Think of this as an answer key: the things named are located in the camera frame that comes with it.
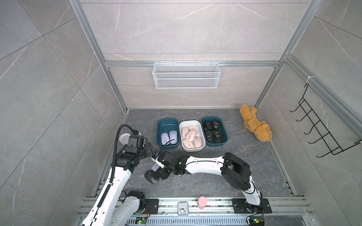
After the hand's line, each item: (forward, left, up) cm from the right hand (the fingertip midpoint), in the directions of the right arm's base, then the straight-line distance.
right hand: (160, 170), depth 83 cm
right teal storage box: (+25, -43, 0) cm, 50 cm away
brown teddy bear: (+25, -68, +5) cm, 73 cm away
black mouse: (+33, -33, +1) cm, 46 cm away
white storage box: (+34, -25, +1) cm, 42 cm away
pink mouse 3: (+25, -20, +2) cm, 32 cm away
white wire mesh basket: (+59, -17, +26) cm, 67 cm away
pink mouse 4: (+18, -17, -1) cm, 25 cm away
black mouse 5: (+21, -38, -1) cm, 44 cm away
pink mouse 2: (+32, -21, 0) cm, 39 cm away
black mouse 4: (+22, -32, +2) cm, 39 cm away
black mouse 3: (+25, -37, +2) cm, 45 cm away
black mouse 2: (+32, -38, +3) cm, 50 cm away
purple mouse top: (+23, -1, 0) cm, 23 cm away
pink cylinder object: (-18, -23, +4) cm, 30 cm away
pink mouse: (+29, -15, +1) cm, 33 cm away
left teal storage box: (+35, 0, -2) cm, 35 cm away
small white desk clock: (-20, -13, -1) cm, 24 cm away
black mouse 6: (-3, +5, -1) cm, 6 cm away
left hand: (+8, +6, +14) cm, 17 cm away
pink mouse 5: (+19, -24, 0) cm, 30 cm away
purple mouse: (+2, +4, -1) cm, 5 cm away
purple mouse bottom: (+25, -7, 0) cm, 26 cm away
